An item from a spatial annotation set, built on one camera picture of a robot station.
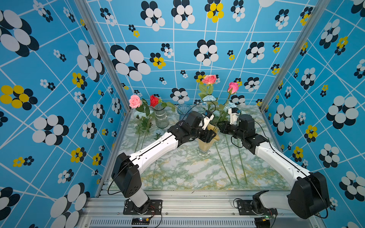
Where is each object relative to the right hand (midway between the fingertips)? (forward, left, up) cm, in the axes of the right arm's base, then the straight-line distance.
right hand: (218, 122), depth 81 cm
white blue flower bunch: (-13, -10, -23) cm, 28 cm away
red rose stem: (+10, +37, +7) cm, 39 cm away
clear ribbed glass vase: (+13, +36, -12) cm, 41 cm away
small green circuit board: (-45, +42, -26) cm, 66 cm away
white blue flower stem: (-16, -5, -24) cm, 29 cm away
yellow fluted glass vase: (-9, +8, -14) cm, 19 cm away
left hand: (-6, +4, +1) cm, 7 cm away
